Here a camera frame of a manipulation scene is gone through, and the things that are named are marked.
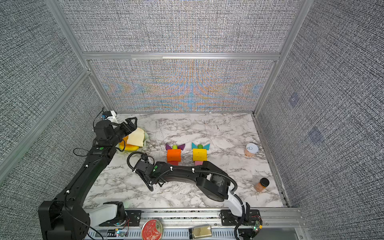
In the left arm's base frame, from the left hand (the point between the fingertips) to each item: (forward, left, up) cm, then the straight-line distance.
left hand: (134, 118), depth 79 cm
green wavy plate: (+3, 0, -23) cm, 23 cm away
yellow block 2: (-8, -35, -27) cm, 45 cm away
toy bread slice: (+3, +5, -21) cm, 22 cm away
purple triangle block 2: (-1, -23, -27) cm, 36 cm away
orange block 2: (-7, -18, -28) cm, 34 cm away
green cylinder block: (-1, -36, -28) cm, 45 cm away
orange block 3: (-9, -20, -28) cm, 36 cm away
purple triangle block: (-2, -14, -26) cm, 30 cm away
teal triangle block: (-1, -31, -28) cm, 42 cm away
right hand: (-20, -5, -21) cm, 30 cm away
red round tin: (-47, -10, -23) cm, 53 cm away
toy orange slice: (-14, +3, -3) cm, 15 cm away
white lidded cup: (-9, -67, -22) cm, 71 cm away
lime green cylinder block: (-2, -19, -27) cm, 33 cm away
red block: (-13, -19, -28) cm, 36 cm away
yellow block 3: (-11, -35, -26) cm, 45 cm away
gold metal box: (-49, -33, -24) cm, 63 cm away
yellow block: (-7, -35, -26) cm, 44 cm away
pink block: (-14, -34, -27) cm, 45 cm away
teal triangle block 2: (-3, -40, -26) cm, 48 cm away
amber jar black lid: (-31, -64, -20) cm, 74 cm away
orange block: (-5, -18, -28) cm, 34 cm away
